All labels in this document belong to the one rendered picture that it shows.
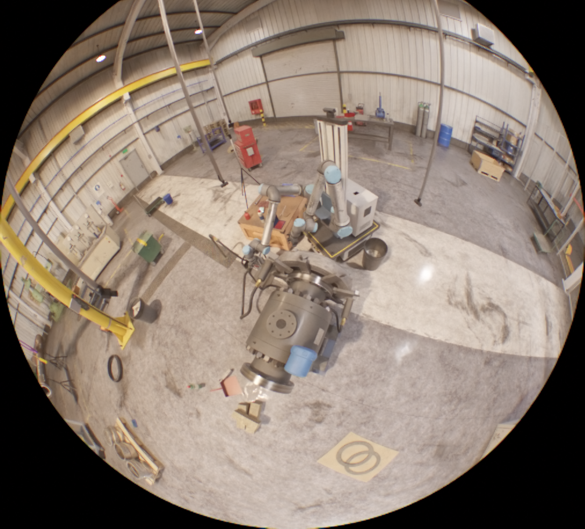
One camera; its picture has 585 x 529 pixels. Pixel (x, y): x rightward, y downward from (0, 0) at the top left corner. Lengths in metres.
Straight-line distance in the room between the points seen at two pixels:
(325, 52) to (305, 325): 9.59
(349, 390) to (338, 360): 0.39
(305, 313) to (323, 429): 1.50
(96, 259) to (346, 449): 7.14
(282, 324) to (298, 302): 0.20
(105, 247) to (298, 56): 10.92
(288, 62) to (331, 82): 2.45
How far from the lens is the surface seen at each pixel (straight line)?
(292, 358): 1.11
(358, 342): 2.16
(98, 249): 6.59
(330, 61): 9.39
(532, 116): 10.92
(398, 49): 9.08
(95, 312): 3.84
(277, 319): 1.26
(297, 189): 2.06
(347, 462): 2.54
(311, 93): 9.80
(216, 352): 2.51
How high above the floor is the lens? 2.11
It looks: 48 degrees down
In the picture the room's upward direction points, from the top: 15 degrees counter-clockwise
